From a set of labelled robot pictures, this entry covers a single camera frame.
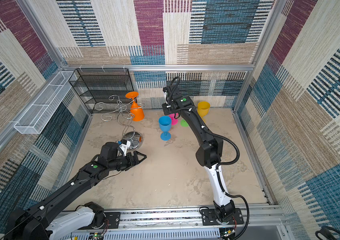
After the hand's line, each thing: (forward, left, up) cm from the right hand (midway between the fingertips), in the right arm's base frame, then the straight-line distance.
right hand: (168, 109), depth 91 cm
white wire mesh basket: (-16, +63, +12) cm, 66 cm away
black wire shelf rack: (+24, +46, -3) cm, 52 cm away
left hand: (-28, +13, -6) cm, 32 cm away
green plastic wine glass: (+6, -11, -22) cm, 25 cm away
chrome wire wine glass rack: (-9, +24, -19) cm, 31 cm away
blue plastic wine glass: (-7, +2, -6) cm, 9 cm away
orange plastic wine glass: (-1, +19, -1) cm, 19 cm away
